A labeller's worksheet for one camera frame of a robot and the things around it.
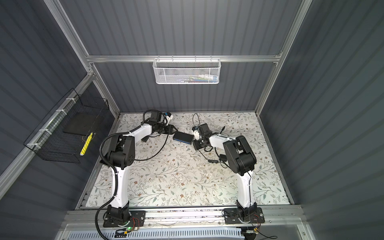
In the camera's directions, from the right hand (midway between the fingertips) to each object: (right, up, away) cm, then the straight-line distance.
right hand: (196, 145), depth 102 cm
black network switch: (-9, +5, +5) cm, 12 cm away
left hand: (-15, +10, +2) cm, 19 cm away
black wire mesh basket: (-66, +8, -30) cm, 73 cm away
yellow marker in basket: (-52, +4, -32) cm, 62 cm away
